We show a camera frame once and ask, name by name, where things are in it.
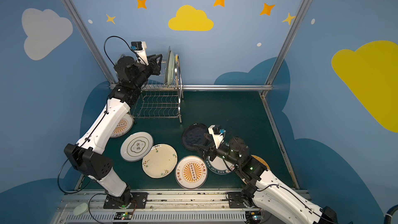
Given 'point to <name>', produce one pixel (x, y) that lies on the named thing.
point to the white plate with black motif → (136, 146)
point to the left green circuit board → (123, 215)
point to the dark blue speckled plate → (194, 134)
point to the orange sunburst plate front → (191, 172)
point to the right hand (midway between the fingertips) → (201, 139)
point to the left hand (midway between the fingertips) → (159, 54)
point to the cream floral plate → (159, 161)
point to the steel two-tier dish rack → (159, 100)
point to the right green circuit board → (253, 217)
